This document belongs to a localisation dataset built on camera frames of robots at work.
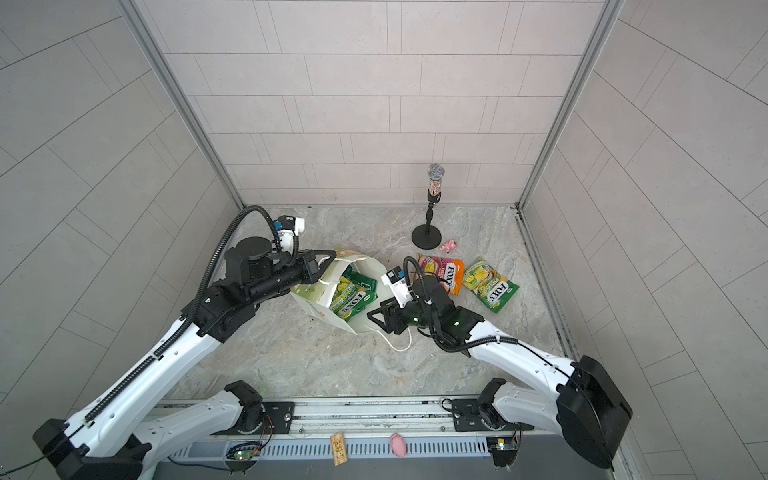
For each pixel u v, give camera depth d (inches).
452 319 23.2
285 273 21.8
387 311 25.7
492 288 36.1
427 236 42.3
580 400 15.3
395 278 26.2
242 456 25.4
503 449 26.8
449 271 37.3
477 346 20.5
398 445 26.4
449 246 40.2
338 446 26.2
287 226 22.7
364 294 33.3
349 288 34.1
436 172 32.7
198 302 18.8
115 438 15.0
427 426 27.8
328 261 25.2
